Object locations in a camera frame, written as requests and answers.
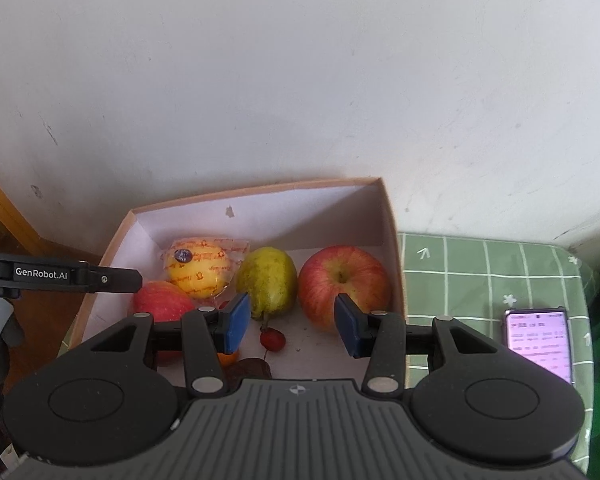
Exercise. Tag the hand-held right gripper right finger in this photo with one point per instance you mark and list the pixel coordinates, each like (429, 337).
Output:
(347, 326)

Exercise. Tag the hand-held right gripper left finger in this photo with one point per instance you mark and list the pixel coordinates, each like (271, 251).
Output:
(237, 321)

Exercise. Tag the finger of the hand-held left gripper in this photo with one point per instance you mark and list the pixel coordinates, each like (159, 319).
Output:
(117, 280)

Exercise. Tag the small orange mandarin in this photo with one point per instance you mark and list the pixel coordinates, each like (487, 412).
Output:
(228, 358)

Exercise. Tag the dark brown date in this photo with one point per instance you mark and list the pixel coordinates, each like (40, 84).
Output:
(247, 370)

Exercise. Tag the green pear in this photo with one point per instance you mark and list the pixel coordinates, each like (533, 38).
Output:
(267, 280)

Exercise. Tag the dark red apple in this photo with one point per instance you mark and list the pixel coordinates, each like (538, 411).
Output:
(162, 304)

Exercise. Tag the striped red yellow apple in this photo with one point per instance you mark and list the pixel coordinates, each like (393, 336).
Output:
(340, 266)

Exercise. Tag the plastic-wrapped yellow citrus fruit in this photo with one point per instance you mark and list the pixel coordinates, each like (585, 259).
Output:
(197, 272)

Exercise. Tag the brown cardboard box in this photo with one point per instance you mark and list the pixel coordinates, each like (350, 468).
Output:
(300, 210)

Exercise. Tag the green checkered tablecloth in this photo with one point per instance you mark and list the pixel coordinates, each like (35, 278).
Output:
(455, 280)

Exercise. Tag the smartphone with lit screen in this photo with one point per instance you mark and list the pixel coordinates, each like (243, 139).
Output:
(542, 345)

